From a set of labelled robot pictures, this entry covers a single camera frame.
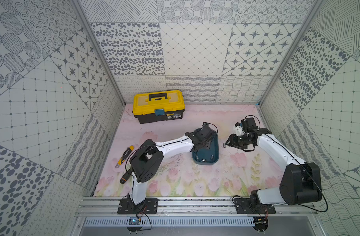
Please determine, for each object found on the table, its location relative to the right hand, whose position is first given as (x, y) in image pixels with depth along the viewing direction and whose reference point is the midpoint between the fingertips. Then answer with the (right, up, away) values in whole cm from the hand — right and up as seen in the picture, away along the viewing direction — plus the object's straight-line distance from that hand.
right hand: (230, 145), depth 86 cm
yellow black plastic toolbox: (-45, +25, +13) cm, 53 cm away
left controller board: (-53, -35, -14) cm, 65 cm away
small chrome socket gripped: (-1, -2, +9) cm, 10 cm away
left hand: (-13, +4, +3) cm, 14 cm away
